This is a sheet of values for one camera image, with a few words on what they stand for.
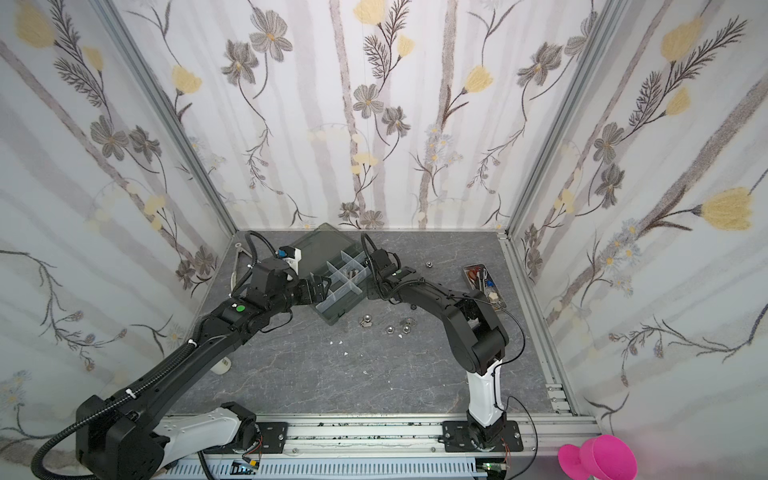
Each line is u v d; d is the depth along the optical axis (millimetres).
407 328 930
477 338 506
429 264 1106
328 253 1157
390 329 929
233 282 1020
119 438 376
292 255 704
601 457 583
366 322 933
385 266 747
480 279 1043
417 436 756
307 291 688
